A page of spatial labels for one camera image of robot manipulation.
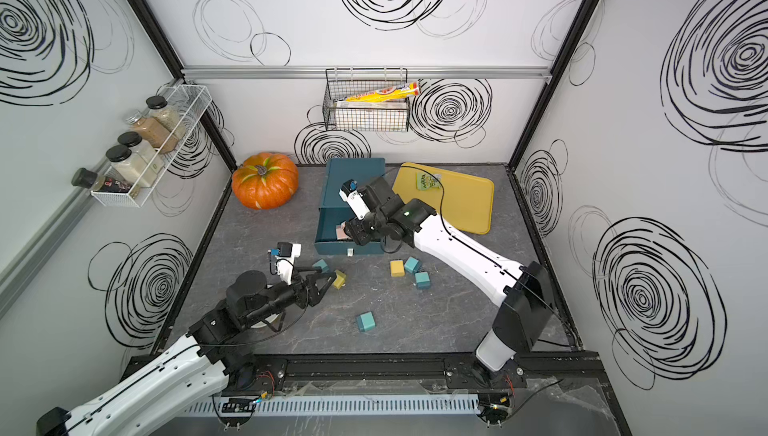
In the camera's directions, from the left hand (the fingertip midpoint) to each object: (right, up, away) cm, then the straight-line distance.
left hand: (328, 275), depth 72 cm
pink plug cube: (+2, +10, +6) cm, 11 cm away
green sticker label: (+30, +24, +42) cm, 57 cm away
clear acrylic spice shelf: (-47, +49, +21) cm, 71 cm away
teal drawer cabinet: (-2, +15, +18) cm, 23 cm away
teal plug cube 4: (-6, -2, +20) cm, 21 cm away
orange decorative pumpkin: (-27, +24, +28) cm, 45 cm away
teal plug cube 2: (+25, -6, +17) cm, 31 cm away
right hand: (+5, +11, +4) cm, 13 cm away
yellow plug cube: (+17, -4, +20) cm, 27 cm away
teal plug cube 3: (+8, -15, +9) cm, 20 cm away
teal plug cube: (+22, -3, +20) cm, 30 cm away
